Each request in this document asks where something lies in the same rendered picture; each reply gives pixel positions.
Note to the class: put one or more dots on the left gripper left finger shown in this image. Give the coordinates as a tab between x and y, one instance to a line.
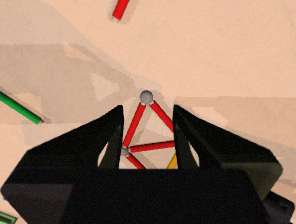
82	146

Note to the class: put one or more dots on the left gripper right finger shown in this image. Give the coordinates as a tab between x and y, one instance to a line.
219	148

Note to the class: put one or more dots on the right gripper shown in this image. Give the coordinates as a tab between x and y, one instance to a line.
279	208

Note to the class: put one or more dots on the green rod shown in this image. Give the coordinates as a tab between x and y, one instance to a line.
20	109

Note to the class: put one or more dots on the red rod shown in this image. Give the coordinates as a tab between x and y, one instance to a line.
135	121
119	10
135	161
151	146
159	111

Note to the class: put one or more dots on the yellow rod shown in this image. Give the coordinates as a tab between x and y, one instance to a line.
173	162

